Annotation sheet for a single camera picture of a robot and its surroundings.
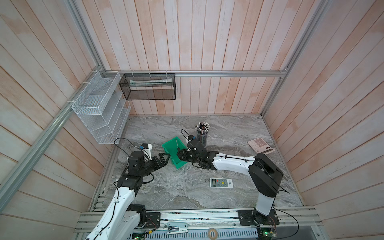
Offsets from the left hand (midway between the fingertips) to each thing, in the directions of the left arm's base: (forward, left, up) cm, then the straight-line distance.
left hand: (166, 159), depth 80 cm
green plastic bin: (+12, -1, -7) cm, 14 cm away
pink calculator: (+16, -61, -12) cm, 64 cm away
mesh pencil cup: (+18, -20, +4) cm, 28 cm away
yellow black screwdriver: (+9, -6, -3) cm, 12 cm away
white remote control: (-8, -31, -12) cm, 34 cm away
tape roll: (-32, -24, -14) cm, 42 cm away
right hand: (+6, -6, -4) cm, 9 cm away
